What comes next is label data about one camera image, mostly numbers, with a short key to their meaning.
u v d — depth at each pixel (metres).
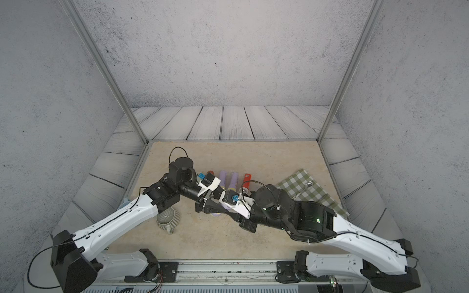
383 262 0.39
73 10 0.71
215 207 0.56
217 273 0.74
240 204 0.44
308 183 0.96
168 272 0.73
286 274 0.72
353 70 0.87
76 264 0.37
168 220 0.80
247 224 0.49
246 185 0.97
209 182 0.52
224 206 0.57
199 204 0.55
